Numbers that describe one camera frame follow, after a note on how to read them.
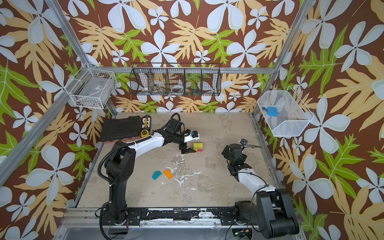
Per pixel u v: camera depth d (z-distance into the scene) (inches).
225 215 29.3
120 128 43.6
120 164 20.6
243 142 30.6
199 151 37.5
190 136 30.9
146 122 44.1
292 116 30.7
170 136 28.7
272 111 33.7
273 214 16.2
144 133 41.1
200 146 36.7
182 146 32.3
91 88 33.9
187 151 32.3
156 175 34.7
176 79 38.2
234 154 26.7
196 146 36.7
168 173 34.9
